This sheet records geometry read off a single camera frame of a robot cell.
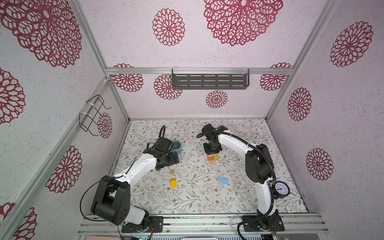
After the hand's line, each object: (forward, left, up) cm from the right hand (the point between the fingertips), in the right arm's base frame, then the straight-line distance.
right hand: (209, 150), depth 95 cm
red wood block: (-5, -1, -2) cm, 5 cm away
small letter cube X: (-13, +23, -5) cm, 27 cm away
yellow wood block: (-20, +21, -5) cm, 29 cm away
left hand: (-11, +23, +1) cm, 26 cm away
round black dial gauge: (-22, -39, -5) cm, 45 cm away
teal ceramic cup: (+3, +21, -1) cm, 21 cm away
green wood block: (-3, -4, -3) cm, 6 cm away
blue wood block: (-17, -8, -6) cm, 20 cm away
